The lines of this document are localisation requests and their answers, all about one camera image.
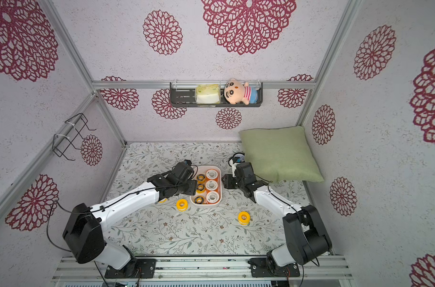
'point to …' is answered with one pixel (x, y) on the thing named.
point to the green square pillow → (281, 155)
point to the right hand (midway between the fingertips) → (224, 176)
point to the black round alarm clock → (241, 155)
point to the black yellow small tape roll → (201, 179)
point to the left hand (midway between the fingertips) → (190, 185)
